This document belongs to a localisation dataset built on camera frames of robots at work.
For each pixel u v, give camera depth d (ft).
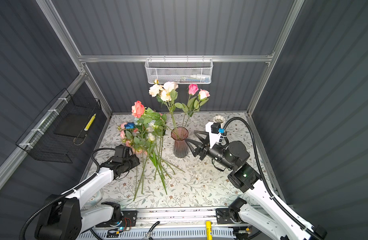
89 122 2.55
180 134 2.78
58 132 2.35
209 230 2.27
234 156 1.50
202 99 2.44
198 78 2.99
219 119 2.90
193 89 2.39
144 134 3.33
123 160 2.28
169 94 2.39
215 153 1.75
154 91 2.38
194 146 1.73
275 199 1.42
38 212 1.25
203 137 1.97
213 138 1.69
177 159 3.08
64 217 1.35
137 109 2.15
